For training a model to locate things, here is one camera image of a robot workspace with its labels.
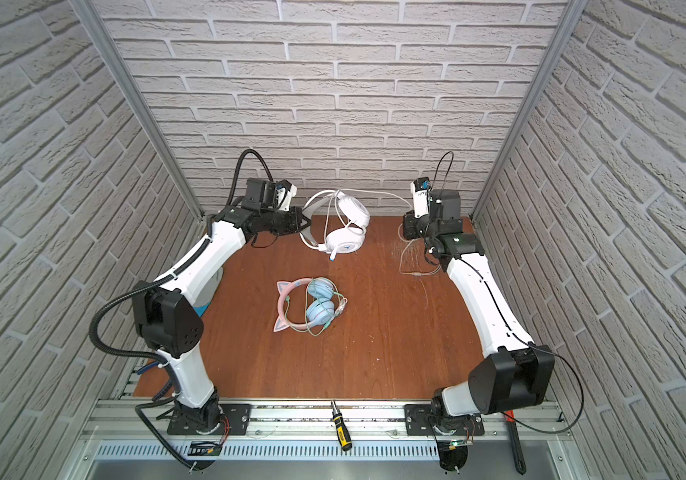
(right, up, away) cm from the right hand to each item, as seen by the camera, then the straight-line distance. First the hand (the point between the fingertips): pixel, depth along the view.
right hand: (411, 211), depth 79 cm
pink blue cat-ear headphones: (-25, -28, +8) cm, 39 cm away
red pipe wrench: (+24, -57, -8) cm, 63 cm away
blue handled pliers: (-66, -48, -1) cm, 82 cm away
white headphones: (-17, -7, -9) cm, 20 cm away
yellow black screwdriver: (-18, -55, -9) cm, 59 cm away
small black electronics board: (-53, -60, -6) cm, 80 cm away
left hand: (-28, -1, +5) cm, 28 cm away
